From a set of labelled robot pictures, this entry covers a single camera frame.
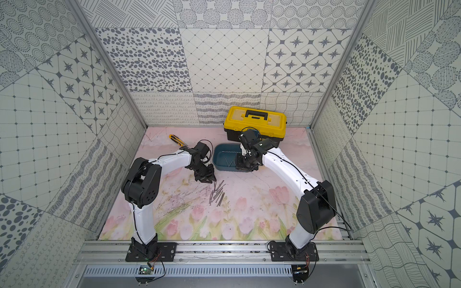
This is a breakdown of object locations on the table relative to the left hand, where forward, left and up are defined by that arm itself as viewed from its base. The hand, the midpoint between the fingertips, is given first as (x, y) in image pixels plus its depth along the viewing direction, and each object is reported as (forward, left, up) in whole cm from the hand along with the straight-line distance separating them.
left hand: (216, 177), depth 93 cm
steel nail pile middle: (-7, -1, -3) cm, 8 cm away
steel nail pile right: (-13, -2, -4) cm, 13 cm away
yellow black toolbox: (+28, -30, +13) cm, 43 cm away
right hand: (-3, -12, +13) cm, 18 cm away
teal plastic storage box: (+15, -3, -2) cm, 15 cm away
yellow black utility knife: (+27, +28, -1) cm, 39 cm away
